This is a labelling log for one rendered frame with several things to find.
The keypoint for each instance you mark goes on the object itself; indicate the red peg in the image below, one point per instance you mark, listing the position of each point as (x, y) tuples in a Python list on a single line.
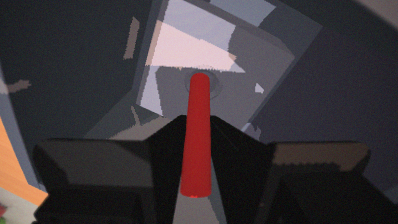
[(196, 165)]

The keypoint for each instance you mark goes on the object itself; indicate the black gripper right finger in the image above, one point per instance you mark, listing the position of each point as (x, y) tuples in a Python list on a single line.
[(248, 171)]

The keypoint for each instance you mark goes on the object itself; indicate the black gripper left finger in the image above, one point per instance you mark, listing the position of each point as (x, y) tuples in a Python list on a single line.
[(151, 168)]

